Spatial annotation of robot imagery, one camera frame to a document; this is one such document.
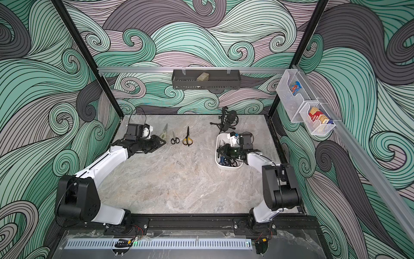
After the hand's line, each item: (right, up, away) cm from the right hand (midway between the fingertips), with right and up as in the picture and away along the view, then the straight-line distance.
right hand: (219, 150), depth 91 cm
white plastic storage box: (+3, +5, +12) cm, 13 cm away
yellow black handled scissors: (-20, +4, +15) cm, 25 cm away
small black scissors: (-29, +5, +16) cm, 33 cm away
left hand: (-31, +6, -5) cm, 32 cm away
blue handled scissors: (+2, -6, +4) cm, 8 cm away
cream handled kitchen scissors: (-37, +9, +18) cm, 42 cm away
